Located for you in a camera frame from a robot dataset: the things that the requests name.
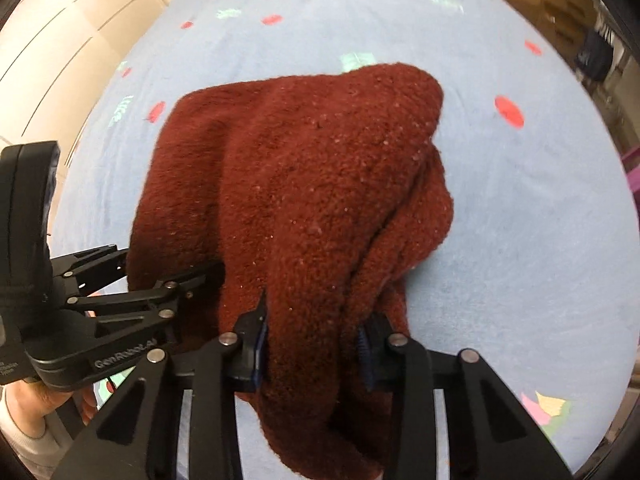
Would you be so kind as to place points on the purple plastic stool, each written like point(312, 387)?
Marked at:
point(630, 161)

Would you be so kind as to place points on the cream wardrobe doors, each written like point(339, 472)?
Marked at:
point(57, 56)

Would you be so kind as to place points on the dark red fleece garment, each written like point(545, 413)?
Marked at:
point(318, 194)

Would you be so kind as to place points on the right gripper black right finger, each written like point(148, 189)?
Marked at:
point(490, 434)

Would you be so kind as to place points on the dark blue hanging bag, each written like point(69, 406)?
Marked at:
point(595, 57)

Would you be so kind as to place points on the blue patterned bed blanket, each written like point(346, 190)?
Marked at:
point(539, 271)

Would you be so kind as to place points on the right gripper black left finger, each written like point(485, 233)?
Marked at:
point(135, 434)

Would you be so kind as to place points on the left hand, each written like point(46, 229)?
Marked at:
point(27, 414)

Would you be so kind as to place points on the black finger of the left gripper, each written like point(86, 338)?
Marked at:
point(185, 304)
point(88, 271)

